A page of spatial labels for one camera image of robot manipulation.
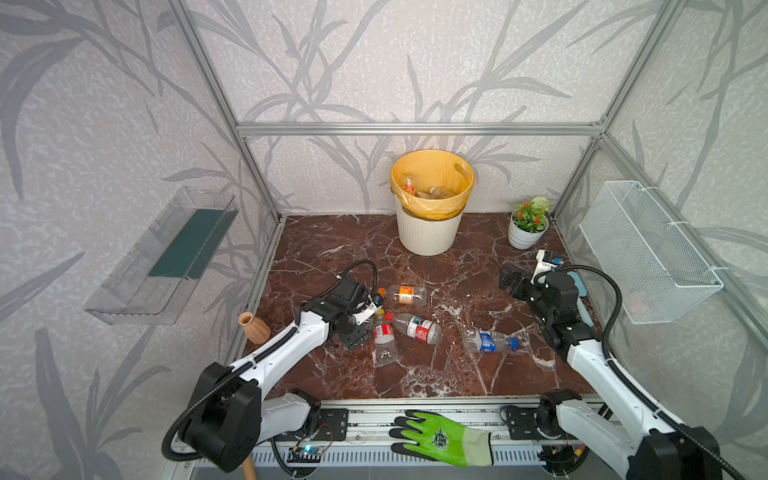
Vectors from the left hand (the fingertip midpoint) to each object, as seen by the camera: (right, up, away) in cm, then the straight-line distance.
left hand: (357, 315), depth 86 cm
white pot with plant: (+55, +28, +13) cm, 63 cm away
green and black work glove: (+23, -26, -16) cm, 38 cm away
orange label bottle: (+14, +5, +5) cm, 16 cm away
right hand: (+45, +16, -3) cm, 48 cm away
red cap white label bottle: (+19, -3, -3) cm, 20 cm away
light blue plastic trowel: (+71, +3, +10) cm, 72 cm away
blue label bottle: (+37, -7, -3) cm, 38 cm away
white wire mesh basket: (+69, +13, -21) cm, 73 cm away
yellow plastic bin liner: (+24, +42, +24) cm, 55 cm away
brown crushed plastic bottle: (+26, +39, +23) cm, 52 cm away
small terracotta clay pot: (-27, -3, -5) cm, 28 cm away
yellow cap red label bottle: (+8, -9, -5) cm, 13 cm away
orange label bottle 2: (+15, +39, +13) cm, 44 cm away
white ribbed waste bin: (+22, +22, +15) cm, 35 cm away
